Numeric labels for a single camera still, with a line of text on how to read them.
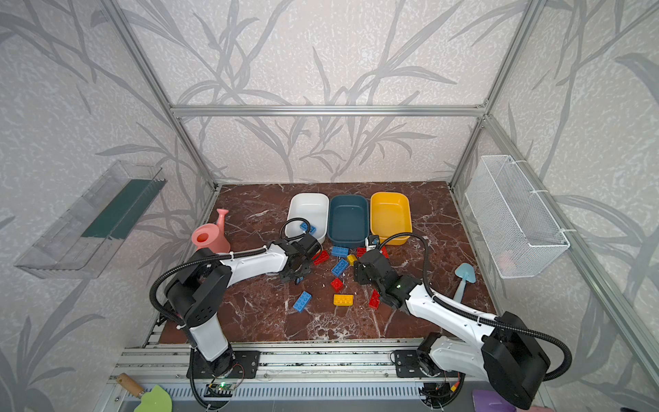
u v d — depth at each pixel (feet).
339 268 3.05
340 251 3.16
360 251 3.17
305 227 3.40
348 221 3.45
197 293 1.55
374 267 2.00
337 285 2.83
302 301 2.77
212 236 2.95
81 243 2.09
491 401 2.19
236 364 2.37
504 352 1.31
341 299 2.80
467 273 2.97
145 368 2.43
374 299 2.79
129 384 2.27
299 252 2.24
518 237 2.03
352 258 3.08
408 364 2.42
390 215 3.53
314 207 3.62
